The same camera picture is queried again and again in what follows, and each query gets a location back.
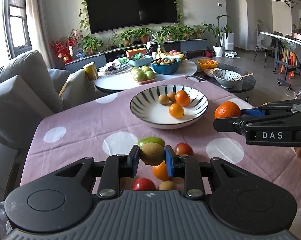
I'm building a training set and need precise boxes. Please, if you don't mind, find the banana bunch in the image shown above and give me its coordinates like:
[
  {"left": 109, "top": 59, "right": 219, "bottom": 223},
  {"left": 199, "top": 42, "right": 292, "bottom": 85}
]
[{"left": 156, "top": 44, "right": 186, "bottom": 61}]

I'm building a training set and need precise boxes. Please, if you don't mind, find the green mango right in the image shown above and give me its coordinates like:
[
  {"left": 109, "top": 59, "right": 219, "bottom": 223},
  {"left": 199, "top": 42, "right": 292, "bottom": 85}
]
[{"left": 137, "top": 137, "right": 166, "bottom": 148}]

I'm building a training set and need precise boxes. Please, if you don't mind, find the round white coffee table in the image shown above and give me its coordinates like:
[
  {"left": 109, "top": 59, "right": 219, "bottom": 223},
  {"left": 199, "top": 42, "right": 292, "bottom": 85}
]
[{"left": 94, "top": 60, "right": 198, "bottom": 92}]

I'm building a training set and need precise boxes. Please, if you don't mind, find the kiwi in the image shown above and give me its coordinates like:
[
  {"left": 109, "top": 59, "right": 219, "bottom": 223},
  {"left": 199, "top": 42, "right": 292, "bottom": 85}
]
[
  {"left": 140, "top": 142, "right": 165, "bottom": 166},
  {"left": 167, "top": 92, "right": 175, "bottom": 103},
  {"left": 157, "top": 180, "right": 178, "bottom": 191},
  {"left": 158, "top": 94, "right": 170, "bottom": 105}
]

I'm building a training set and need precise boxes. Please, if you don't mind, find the grey cushion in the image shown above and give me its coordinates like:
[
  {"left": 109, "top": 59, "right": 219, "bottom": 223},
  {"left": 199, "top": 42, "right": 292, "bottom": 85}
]
[{"left": 48, "top": 69, "right": 98, "bottom": 110}]

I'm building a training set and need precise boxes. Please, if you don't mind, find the yellow tray of oranges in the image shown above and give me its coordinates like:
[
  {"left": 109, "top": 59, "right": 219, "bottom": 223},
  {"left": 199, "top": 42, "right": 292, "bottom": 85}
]
[{"left": 197, "top": 59, "right": 218, "bottom": 70}]

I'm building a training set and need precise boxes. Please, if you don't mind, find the purple dotted tablecloth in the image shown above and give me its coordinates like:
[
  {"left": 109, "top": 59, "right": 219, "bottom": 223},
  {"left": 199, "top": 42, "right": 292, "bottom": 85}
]
[{"left": 21, "top": 77, "right": 301, "bottom": 239}]

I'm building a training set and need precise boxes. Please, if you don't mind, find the grey sofa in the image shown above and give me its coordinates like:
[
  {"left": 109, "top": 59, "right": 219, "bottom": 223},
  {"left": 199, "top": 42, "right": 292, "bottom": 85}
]
[{"left": 0, "top": 50, "right": 64, "bottom": 150}]

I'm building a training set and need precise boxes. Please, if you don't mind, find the plate of green fruits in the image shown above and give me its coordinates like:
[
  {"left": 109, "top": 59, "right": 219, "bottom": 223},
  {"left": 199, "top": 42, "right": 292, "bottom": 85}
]
[{"left": 131, "top": 66, "right": 156, "bottom": 84}]

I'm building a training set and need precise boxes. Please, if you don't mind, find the red tomato front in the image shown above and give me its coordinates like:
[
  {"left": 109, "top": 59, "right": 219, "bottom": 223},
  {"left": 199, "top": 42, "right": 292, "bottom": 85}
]
[{"left": 133, "top": 178, "right": 156, "bottom": 191}]

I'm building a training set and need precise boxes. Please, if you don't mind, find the small orange in bowl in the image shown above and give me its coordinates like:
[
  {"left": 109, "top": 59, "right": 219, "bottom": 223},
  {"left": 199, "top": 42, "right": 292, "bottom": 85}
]
[{"left": 168, "top": 103, "right": 185, "bottom": 119}]

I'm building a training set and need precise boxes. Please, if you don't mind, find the red flower decoration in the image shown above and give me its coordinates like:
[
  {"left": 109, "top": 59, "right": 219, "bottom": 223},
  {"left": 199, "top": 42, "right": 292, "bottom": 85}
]
[{"left": 49, "top": 29, "right": 80, "bottom": 64}]

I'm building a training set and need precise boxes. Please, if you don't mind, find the kiwi beside large orange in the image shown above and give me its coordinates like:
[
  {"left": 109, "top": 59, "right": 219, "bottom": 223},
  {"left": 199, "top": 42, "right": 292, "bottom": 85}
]
[{"left": 157, "top": 180, "right": 178, "bottom": 191}]

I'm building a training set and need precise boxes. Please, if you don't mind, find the small striped bowl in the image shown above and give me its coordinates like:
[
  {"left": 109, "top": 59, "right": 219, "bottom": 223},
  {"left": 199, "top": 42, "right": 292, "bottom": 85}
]
[{"left": 213, "top": 69, "right": 243, "bottom": 89}]

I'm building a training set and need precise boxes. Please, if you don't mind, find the blue bowl of kiwis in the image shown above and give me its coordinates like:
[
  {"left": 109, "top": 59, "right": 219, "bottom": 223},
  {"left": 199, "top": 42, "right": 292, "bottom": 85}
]
[{"left": 150, "top": 57, "right": 181, "bottom": 75}]

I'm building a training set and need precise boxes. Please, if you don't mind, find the yellow cup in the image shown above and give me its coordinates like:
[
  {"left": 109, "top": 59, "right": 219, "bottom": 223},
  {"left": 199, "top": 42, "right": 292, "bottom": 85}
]
[{"left": 83, "top": 62, "right": 99, "bottom": 81}]

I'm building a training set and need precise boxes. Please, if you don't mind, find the kiwi in bowl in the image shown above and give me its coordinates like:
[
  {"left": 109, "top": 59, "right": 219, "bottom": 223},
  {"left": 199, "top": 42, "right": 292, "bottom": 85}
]
[{"left": 167, "top": 92, "right": 175, "bottom": 103}]

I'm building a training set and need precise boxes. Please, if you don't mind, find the dark red tomato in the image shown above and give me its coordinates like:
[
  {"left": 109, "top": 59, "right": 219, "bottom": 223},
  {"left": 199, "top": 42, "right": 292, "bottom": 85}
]
[{"left": 175, "top": 142, "right": 194, "bottom": 156}]

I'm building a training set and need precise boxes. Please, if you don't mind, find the white potted tall plant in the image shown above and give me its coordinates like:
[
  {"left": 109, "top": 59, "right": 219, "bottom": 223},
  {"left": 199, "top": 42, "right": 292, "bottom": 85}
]
[{"left": 202, "top": 15, "right": 232, "bottom": 57}]

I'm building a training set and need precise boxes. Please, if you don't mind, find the dining table with cover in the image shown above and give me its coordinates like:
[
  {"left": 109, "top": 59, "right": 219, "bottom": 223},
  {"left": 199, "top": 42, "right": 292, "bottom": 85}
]
[{"left": 257, "top": 31, "right": 301, "bottom": 90}]

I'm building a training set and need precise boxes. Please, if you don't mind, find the large orange with stem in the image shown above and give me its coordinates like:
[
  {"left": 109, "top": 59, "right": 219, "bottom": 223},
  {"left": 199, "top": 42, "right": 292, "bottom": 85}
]
[{"left": 175, "top": 90, "right": 191, "bottom": 107}]

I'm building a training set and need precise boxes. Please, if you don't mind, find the white striped ceramic bowl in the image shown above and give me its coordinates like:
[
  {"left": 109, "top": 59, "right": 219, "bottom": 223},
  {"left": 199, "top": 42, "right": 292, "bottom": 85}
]
[{"left": 129, "top": 85, "right": 208, "bottom": 129}]

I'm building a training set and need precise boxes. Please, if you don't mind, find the black television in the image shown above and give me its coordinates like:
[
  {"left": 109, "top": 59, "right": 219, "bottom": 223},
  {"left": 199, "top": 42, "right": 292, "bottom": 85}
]
[{"left": 87, "top": 0, "right": 178, "bottom": 34}]

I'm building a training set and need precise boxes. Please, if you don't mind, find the potted plant left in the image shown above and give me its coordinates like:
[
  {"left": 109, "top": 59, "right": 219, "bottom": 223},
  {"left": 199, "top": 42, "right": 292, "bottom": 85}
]
[{"left": 78, "top": 35, "right": 104, "bottom": 56}]

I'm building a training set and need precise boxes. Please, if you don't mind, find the teal box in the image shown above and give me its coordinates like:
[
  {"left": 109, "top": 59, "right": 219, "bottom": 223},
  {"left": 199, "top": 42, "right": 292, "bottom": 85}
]
[{"left": 128, "top": 55, "right": 152, "bottom": 67}]

